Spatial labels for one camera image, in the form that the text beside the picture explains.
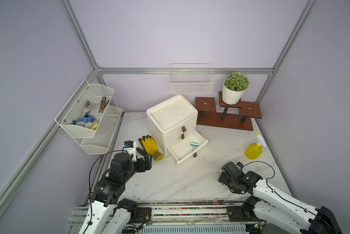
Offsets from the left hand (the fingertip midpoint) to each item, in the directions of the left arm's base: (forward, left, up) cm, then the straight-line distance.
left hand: (144, 158), depth 72 cm
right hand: (-6, -44, -20) cm, 49 cm away
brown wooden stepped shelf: (+47, -58, -18) cm, 77 cm away
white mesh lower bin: (+24, +32, -10) cm, 41 cm away
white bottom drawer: (+16, -21, -19) cm, 32 cm away
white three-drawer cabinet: (+23, -13, +3) cm, 26 cm away
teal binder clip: (+20, -28, -19) cm, 39 cm away
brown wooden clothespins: (+29, +26, +12) cm, 40 cm away
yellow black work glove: (+18, +3, -19) cm, 26 cm away
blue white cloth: (+14, +28, +13) cm, 34 cm away
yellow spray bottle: (+14, -67, -18) cm, 71 cm away
